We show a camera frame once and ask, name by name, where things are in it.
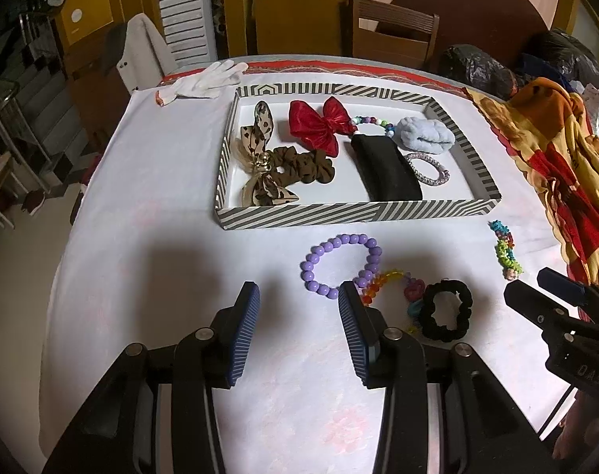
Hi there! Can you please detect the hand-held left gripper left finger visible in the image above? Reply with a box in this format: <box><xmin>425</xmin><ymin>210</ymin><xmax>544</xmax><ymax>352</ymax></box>
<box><xmin>43</xmin><ymin>280</ymin><xmax>261</xmax><ymax>474</ymax></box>

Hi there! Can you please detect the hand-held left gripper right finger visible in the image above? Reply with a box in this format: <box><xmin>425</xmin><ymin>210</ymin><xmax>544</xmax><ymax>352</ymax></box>
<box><xmin>338</xmin><ymin>280</ymin><xmax>559</xmax><ymax>474</ymax></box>

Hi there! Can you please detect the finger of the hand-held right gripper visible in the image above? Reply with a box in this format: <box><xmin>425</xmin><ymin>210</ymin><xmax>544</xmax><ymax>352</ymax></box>
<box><xmin>503</xmin><ymin>281</ymin><xmax>584</xmax><ymax>339</ymax></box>
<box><xmin>537</xmin><ymin>267</ymin><xmax>591</xmax><ymax>308</ymax></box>

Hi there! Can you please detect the translucent colourful bead bracelet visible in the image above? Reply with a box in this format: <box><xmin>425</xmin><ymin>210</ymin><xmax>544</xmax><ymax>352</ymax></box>
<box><xmin>359</xmin><ymin>269</ymin><xmax>426</xmax><ymax>334</ymax></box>

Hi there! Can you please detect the black scrunchie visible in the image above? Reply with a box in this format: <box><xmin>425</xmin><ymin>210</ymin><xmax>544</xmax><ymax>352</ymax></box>
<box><xmin>420</xmin><ymin>279</ymin><xmax>474</xmax><ymax>342</ymax></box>

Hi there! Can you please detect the purple bead bracelet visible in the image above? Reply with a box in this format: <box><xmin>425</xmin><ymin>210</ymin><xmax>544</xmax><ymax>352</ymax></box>
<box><xmin>300</xmin><ymin>233</ymin><xmax>383</xmax><ymax>300</ymax></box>

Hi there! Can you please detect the striped cardboard tray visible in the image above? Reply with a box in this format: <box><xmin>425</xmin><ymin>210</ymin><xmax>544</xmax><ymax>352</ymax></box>
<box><xmin>213</xmin><ymin>83</ymin><xmax>503</xmax><ymax>232</ymax></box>

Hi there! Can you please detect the silver spiral hair tie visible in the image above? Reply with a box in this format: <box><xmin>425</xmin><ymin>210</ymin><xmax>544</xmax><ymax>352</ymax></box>
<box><xmin>404</xmin><ymin>152</ymin><xmax>451</xmax><ymax>187</ymax></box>

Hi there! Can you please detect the black pouch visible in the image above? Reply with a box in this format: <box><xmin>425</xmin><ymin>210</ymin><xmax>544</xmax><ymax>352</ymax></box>
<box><xmin>350</xmin><ymin>133</ymin><xmax>424</xmax><ymax>202</ymax></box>

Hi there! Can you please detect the brown scrunchie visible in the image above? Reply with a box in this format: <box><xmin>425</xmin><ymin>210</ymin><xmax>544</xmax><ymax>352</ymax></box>
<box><xmin>271</xmin><ymin>147</ymin><xmax>336</xmax><ymax>184</ymax></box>

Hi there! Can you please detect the light blue fluffy scrunchie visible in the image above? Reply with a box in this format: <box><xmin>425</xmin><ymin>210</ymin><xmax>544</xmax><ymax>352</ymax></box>
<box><xmin>394</xmin><ymin>116</ymin><xmax>453</xmax><ymax>154</ymax></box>

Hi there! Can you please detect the leopard print bow hair clip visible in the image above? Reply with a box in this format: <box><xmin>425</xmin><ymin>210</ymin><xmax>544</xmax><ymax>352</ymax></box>
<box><xmin>236</xmin><ymin>100</ymin><xmax>300</xmax><ymax>207</ymax></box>

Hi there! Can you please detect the red satin bow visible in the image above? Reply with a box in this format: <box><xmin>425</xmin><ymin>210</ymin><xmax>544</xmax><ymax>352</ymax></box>
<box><xmin>288</xmin><ymin>96</ymin><xmax>358</xmax><ymax>155</ymax></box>

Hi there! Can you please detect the multicoloured bead bracelet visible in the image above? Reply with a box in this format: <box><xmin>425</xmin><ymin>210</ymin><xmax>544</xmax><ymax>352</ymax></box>
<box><xmin>350</xmin><ymin>115</ymin><xmax>396</xmax><ymax>139</ymax></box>

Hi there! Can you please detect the person's right hand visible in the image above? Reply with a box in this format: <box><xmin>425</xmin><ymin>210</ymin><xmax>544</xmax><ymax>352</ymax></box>
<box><xmin>551</xmin><ymin>391</ymin><xmax>599</xmax><ymax>461</ymax></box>

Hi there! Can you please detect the white tablecloth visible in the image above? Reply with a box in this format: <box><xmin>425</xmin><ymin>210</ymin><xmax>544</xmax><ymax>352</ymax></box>
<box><xmin>38</xmin><ymin>91</ymin><xmax>599</xmax><ymax>474</ymax></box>

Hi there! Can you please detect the orange printed cloth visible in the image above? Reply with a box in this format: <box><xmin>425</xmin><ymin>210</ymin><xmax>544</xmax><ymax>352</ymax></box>
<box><xmin>465</xmin><ymin>78</ymin><xmax>599</xmax><ymax>287</ymax></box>

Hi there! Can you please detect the dark shoe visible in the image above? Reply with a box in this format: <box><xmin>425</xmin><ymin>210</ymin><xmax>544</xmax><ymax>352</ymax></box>
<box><xmin>23</xmin><ymin>192</ymin><xmax>48</xmax><ymax>215</ymax></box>

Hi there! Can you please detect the white glove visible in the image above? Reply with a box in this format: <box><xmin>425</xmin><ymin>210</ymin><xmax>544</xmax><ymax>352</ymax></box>
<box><xmin>154</xmin><ymin>60</ymin><xmax>248</xmax><ymax>107</ymax></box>

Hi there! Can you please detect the red patterned table cover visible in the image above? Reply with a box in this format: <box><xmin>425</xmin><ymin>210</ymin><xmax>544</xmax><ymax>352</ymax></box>
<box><xmin>158</xmin><ymin>56</ymin><xmax>478</xmax><ymax>100</ymax></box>

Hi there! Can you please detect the grey coat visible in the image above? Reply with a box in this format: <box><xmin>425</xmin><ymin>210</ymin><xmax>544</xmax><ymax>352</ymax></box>
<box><xmin>102</xmin><ymin>12</ymin><xmax>178</xmax><ymax>94</ymax></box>

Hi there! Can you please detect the round brown tabletop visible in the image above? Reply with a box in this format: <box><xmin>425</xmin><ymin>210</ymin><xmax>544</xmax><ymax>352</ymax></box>
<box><xmin>388</xmin><ymin>0</ymin><xmax>552</xmax><ymax>60</ymax></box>

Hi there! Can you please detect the yellow wooden chair back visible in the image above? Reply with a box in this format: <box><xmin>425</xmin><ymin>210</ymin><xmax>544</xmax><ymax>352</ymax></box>
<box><xmin>252</xmin><ymin>0</ymin><xmax>352</xmax><ymax>56</ymax></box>

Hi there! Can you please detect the metal stair railing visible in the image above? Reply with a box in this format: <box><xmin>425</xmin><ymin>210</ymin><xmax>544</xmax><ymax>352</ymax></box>
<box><xmin>0</xmin><ymin>10</ymin><xmax>68</xmax><ymax>193</ymax></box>

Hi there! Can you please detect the wooden slatted chair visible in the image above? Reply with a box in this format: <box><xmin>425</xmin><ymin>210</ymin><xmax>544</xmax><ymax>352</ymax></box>
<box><xmin>349</xmin><ymin>0</ymin><xmax>441</xmax><ymax>72</ymax></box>

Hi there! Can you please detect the white louvre door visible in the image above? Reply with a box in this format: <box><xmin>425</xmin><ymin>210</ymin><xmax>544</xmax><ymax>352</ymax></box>
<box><xmin>154</xmin><ymin>0</ymin><xmax>219</xmax><ymax>67</ymax></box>

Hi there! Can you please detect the colourful flower bracelet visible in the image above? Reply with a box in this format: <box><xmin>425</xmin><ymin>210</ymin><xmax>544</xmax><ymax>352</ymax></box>
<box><xmin>488</xmin><ymin>220</ymin><xmax>524</xmax><ymax>282</ymax></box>

